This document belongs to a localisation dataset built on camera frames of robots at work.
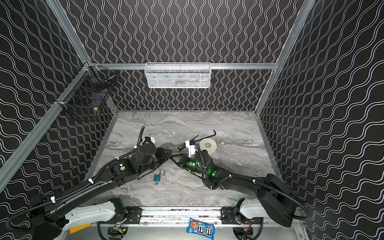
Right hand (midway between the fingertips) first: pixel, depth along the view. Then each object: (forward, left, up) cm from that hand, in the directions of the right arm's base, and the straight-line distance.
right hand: (169, 158), depth 72 cm
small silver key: (-5, +10, -21) cm, 23 cm away
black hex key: (+30, -24, -21) cm, 44 cm away
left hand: (+1, -4, +3) cm, 5 cm away
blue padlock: (-2, +9, -19) cm, 21 cm away
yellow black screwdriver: (+19, -5, -18) cm, 26 cm away
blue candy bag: (-26, -15, -20) cm, 36 cm away
